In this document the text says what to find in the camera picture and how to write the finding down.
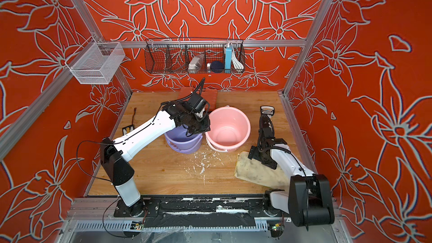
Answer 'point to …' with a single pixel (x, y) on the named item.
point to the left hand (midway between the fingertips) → (212, 128)
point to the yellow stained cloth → (264, 175)
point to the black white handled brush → (267, 127)
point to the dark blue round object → (217, 66)
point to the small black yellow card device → (127, 129)
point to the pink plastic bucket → (230, 129)
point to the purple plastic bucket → (178, 140)
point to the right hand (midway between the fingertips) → (256, 158)
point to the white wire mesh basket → (97, 63)
